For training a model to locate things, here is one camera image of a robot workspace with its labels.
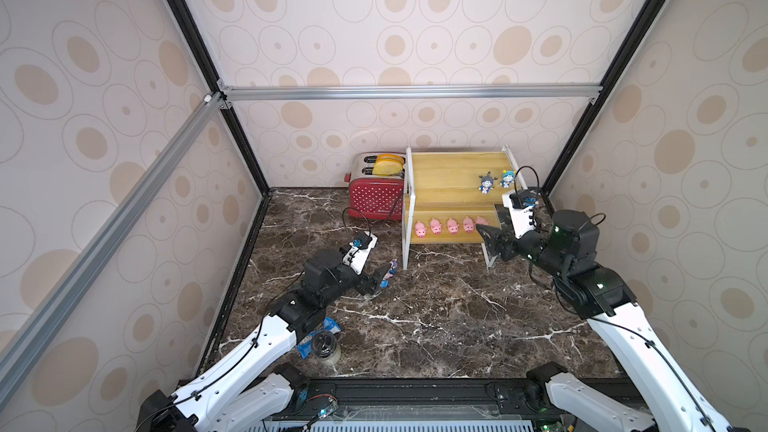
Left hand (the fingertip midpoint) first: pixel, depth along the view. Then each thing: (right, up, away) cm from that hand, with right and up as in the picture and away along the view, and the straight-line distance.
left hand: (384, 256), depth 73 cm
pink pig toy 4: (+28, +8, +14) cm, 33 cm away
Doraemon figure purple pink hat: (+3, -6, +23) cm, 24 cm away
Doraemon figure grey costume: (+25, +18, -1) cm, 31 cm away
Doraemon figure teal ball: (+30, +19, 0) cm, 36 cm away
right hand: (+23, +9, -6) cm, 26 cm away
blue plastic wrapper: (-21, -25, +6) cm, 33 cm away
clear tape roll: (-14, -22, -1) cm, 26 cm away
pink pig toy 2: (+15, +7, +13) cm, 21 cm away
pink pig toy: (+10, +6, +12) cm, 17 cm away
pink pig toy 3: (+19, +7, +13) cm, 25 cm away
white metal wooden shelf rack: (+16, +15, +1) cm, 22 cm away
